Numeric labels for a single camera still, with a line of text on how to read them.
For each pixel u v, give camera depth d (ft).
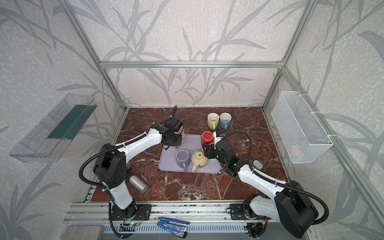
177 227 2.23
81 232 2.18
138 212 2.37
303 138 2.03
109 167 1.53
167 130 2.14
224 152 2.03
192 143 3.27
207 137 3.07
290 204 1.33
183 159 2.75
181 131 2.53
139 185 2.62
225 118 3.41
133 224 2.32
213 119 3.36
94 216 2.42
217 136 2.44
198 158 2.76
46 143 2.08
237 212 2.42
